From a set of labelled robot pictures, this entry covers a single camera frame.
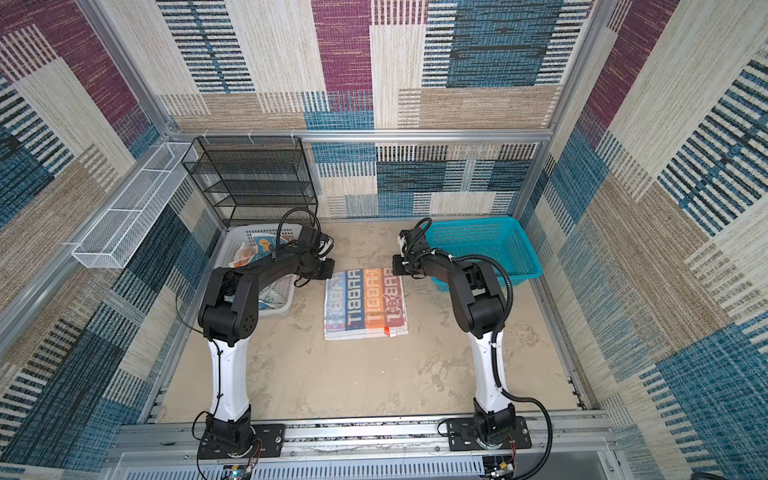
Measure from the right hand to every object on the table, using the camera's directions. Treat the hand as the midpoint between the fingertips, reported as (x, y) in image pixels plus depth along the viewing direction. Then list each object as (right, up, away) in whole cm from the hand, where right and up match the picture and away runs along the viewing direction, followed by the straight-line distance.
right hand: (397, 267), depth 105 cm
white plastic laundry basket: (-52, +8, -4) cm, 52 cm away
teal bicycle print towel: (-47, +8, +3) cm, 48 cm away
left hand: (-23, 0, -1) cm, 23 cm away
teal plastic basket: (+37, +10, +6) cm, 39 cm away
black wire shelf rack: (-51, +31, +3) cm, 60 cm away
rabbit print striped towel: (-11, -11, -9) cm, 18 cm away
